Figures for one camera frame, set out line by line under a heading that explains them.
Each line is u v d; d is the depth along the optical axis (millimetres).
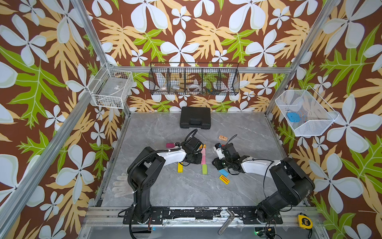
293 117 821
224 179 858
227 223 719
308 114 816
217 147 843
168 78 961
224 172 875
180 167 905
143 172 486
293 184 453
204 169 892
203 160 929
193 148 749
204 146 1007
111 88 858
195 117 1133
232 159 732
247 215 740
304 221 709
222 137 1045
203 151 960
